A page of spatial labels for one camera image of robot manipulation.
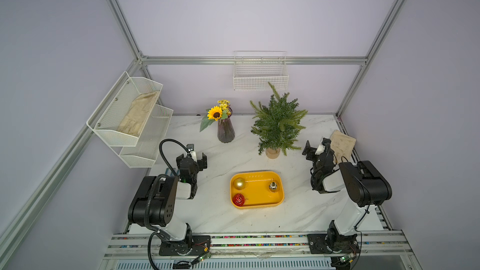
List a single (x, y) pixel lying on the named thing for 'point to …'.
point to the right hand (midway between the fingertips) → (317, 145)
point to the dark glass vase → (225, 130)
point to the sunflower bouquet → (215, 114)
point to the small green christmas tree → (277, 124)
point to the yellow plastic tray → (259, 178)
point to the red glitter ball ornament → (238, 199)
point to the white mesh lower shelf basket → (144, 153)
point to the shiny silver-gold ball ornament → (272, 185)
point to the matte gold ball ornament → (239, 183)
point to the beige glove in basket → (138, 113)
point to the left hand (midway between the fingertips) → (193, 156)
